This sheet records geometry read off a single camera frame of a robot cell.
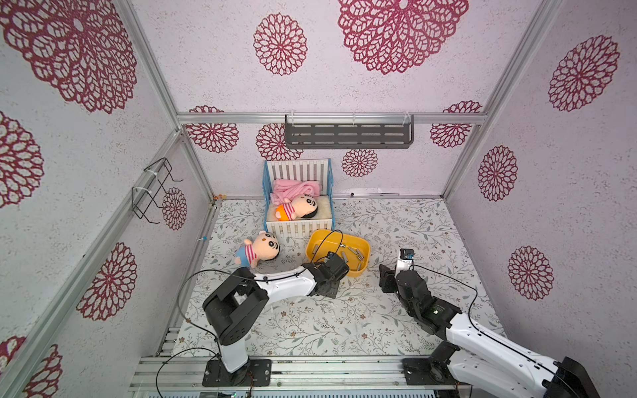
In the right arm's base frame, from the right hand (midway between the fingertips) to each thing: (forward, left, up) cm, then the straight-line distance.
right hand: (390, 268), depth 83 cm
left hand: (-2, +21, -10) cm, 24 cm away
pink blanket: (+39, +41, 0) cm, 56 cm away
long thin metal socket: (+13, +8, -11) cm, 19 cm away
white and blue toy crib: (+48, +25, +3) cm, 54 cm away
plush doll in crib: (+27, +32, +1) cm, 42 cm away
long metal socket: (+14, +10, -11) cm, 20 cm away
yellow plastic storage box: (+17, +17, -10) cm, 26 cm away
